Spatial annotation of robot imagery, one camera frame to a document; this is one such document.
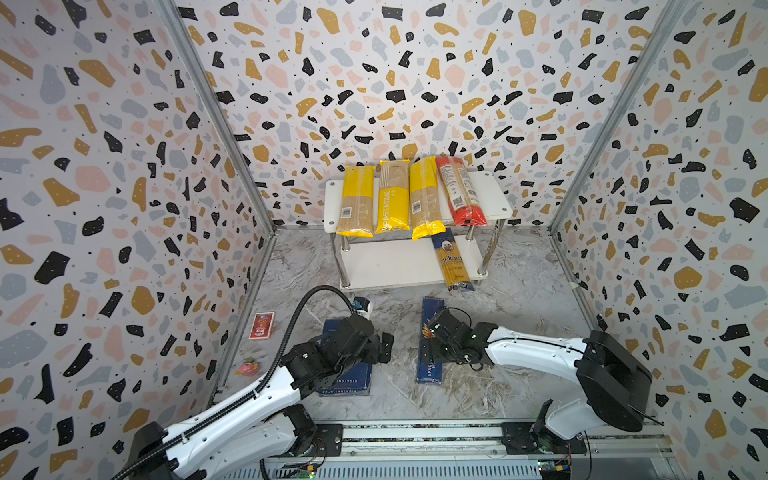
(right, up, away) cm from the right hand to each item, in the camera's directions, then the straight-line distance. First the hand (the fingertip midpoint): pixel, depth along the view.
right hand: (433, 352), depth 86 cm
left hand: (-14, +7, -10) cm, 18 cm away
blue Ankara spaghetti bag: (+8, +24, +13) cm, 29 cm away
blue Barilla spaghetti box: (-2, -4, -4) cm, 6 cm away
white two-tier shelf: (-7, +27, +17) cm, 32 cm away
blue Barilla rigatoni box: (-21, -5, -8) cm, 23 cm away
